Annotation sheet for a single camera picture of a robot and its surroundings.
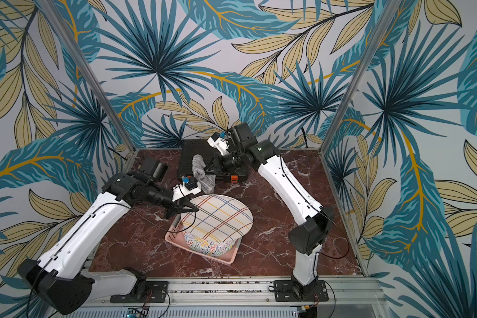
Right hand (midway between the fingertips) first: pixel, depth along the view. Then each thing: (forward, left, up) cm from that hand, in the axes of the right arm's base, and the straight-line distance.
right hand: (204, 171), depth 69 cm
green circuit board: (-38, +28, -35) cm, 58 cm away
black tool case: (+37, +15, -25) cm, 47 cm away
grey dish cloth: (-5, -1, +2) cm, 6 cm away
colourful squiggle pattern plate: (-16, +2, -32) cm, 36 cm away
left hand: (-11, +4, -7) cm, 14 cm away
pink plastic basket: (-11, +16, -30) cm, 36 cm away
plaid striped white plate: (-13, -5, -11) cm, 17 cm away
